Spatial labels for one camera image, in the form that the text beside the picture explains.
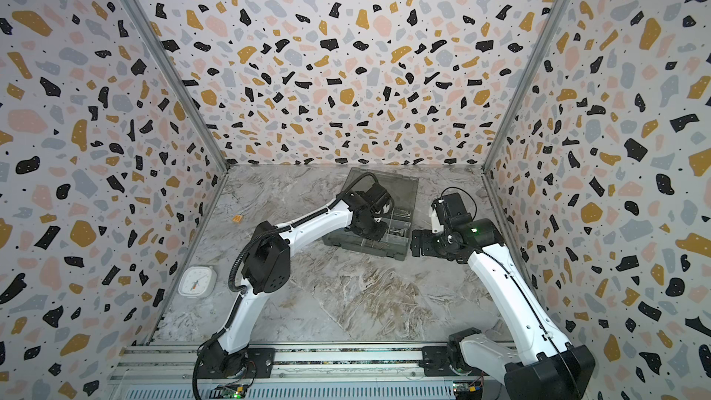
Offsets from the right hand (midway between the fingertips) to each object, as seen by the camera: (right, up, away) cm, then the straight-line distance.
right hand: (421, 241), depth 76 cm
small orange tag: (-64, +3, +27) cm, 70 cm away
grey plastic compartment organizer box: (-5, -4, +22) cm, 23 cm away
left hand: (-10, 0, +14) cm, 18 cm away
